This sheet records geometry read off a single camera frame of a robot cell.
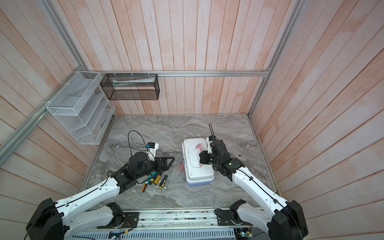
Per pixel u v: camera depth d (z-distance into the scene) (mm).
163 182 841
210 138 726
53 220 398
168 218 750
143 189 832
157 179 855
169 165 711
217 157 602
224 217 740
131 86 1038
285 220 390
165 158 687
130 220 734
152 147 701
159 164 683
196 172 769
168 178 876
